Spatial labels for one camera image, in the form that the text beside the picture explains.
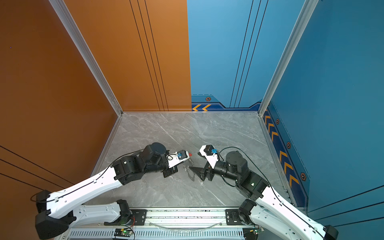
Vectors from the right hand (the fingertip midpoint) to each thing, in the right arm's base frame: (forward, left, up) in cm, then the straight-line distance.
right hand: (194, 160), depth 64 cm
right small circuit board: (-22, -29, -27) cm, 45 cm away
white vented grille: (-24, +17, -27) cm, 40 cm away
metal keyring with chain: (-4, +3, +2) cm, 6 cm away
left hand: (+3, +6, -4) cm, 7 cm away
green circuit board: (-23, +35, -28) cm, 50 cm away
